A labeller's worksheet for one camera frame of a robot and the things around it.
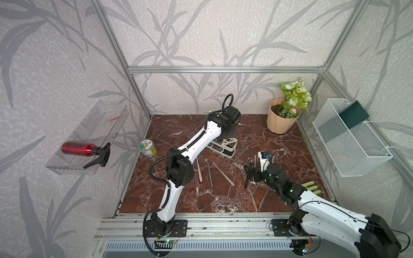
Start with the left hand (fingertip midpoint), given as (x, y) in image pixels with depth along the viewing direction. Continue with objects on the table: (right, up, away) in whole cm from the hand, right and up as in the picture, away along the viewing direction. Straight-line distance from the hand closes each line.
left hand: (227, 134), depth 88 cm
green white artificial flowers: (+41, +21, +4) cm, 46 cm away
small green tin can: (-47, -8, +5) cm, 48 cm away
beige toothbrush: (+1, -25, 0) cm, 25 cm away
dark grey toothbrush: (-12, -16, +8) cm, 22 cm away
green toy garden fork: (+45, -29, -2) cm, 54 cm away
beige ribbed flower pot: (+33, +7, +13) cm, 36 cm away
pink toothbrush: (-15, -24, +3) cm, 28 cm away
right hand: (+12, -15, -6) cm, 20 cm away
